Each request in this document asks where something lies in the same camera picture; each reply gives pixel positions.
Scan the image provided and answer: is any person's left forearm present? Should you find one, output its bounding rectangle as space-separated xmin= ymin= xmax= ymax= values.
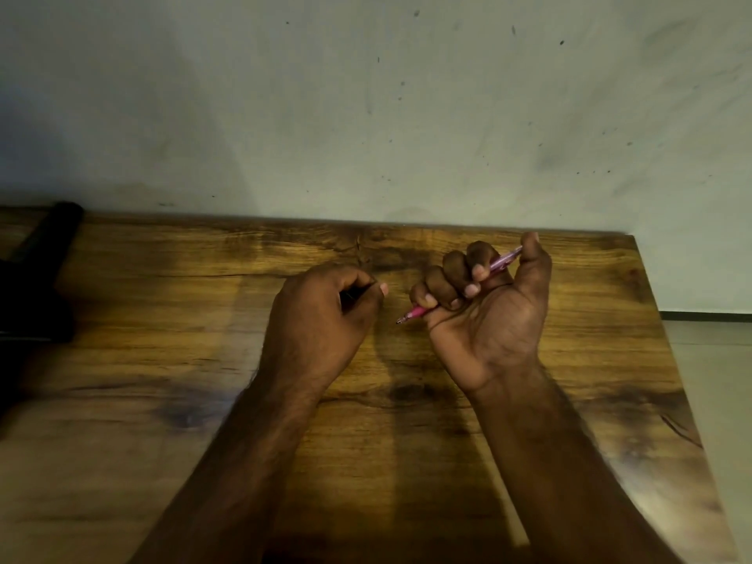
xmin=126 ymin=369 xmax=330 ymax=564

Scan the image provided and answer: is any person's left hand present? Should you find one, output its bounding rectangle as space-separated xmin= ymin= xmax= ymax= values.
xmin=257 ymin=262 xmax=391 ymax=396

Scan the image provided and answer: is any dark skirting board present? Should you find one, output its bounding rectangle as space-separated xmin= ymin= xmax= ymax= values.
xmin=657 ymin=309 xmax=752 ymax=324

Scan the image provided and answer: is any person's right hand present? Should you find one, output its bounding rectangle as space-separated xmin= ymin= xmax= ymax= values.
xmin=408 ymin=230 xmax=554 ymax=396

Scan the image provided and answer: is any pink mechanical pencil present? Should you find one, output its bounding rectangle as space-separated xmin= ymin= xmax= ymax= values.
xmin=394 ymin=244 xmax=525 ymax=326

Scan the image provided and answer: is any black stand base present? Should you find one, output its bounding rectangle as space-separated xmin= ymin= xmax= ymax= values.
xmin=0 ymin=201 xmax=85 ymax=431

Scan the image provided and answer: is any person's right forearm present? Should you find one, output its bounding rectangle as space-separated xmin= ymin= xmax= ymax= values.
xmin=467 ymin=357 xmax=671 ymax=564

